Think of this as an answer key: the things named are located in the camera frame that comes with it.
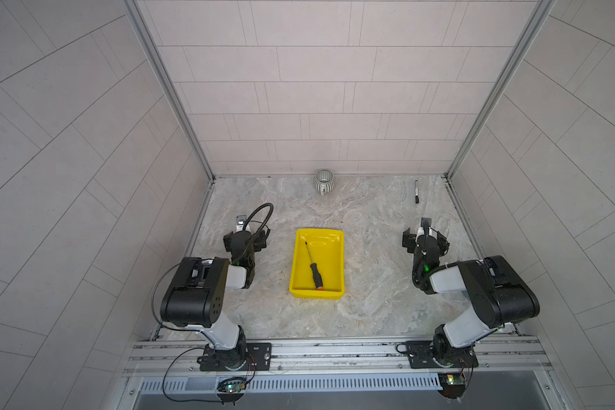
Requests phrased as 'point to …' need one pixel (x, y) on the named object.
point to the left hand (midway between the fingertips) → (249, 226)
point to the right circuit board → (453, 383)
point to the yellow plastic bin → (318, 264)
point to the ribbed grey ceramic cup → (324, 181)
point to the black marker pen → (417, 199)
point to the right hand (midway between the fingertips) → (422, 227)
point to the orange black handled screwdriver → (317, 278)
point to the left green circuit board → (231, 390)
